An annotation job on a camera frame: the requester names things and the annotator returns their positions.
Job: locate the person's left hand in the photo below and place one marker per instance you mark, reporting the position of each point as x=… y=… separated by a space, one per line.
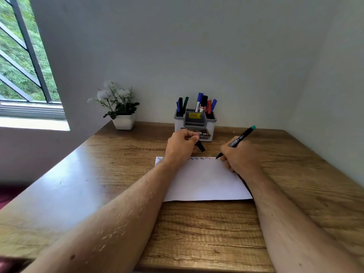
x=179 y=147

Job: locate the person's right hand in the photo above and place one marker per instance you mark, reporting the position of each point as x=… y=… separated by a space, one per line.
x=241 y=159

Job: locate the blue capped black marker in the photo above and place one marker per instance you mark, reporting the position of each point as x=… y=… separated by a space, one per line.
x=177 y=106
x=214 y=103

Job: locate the white paper sheet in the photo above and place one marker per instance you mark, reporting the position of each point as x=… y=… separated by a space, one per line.
x=207 y=184

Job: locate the green capped black marker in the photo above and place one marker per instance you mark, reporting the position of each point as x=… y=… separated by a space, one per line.
x=185 y=102

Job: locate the blue capped white label marker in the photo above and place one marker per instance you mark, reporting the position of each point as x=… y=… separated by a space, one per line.
x=199 y=98

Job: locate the white barrel black cap marker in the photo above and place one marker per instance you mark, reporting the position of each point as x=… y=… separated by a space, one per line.
x=204 y=100

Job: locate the person's right forearm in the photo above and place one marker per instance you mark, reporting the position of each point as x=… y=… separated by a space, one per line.
x=298 y=233

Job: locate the person's left forearm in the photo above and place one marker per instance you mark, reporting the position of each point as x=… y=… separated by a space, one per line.
x=108 y=230

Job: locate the grey white desk organizer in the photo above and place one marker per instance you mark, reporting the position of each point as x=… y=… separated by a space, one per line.
x=210 y=125

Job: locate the white square flower pot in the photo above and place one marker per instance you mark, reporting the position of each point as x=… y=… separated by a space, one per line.
x=123 y=122

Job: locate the artificial white flower plant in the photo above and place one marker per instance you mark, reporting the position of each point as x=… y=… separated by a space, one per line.
x=122 y=102

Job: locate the window with dark bars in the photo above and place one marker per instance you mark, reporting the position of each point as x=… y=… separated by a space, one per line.
x=28 y=110

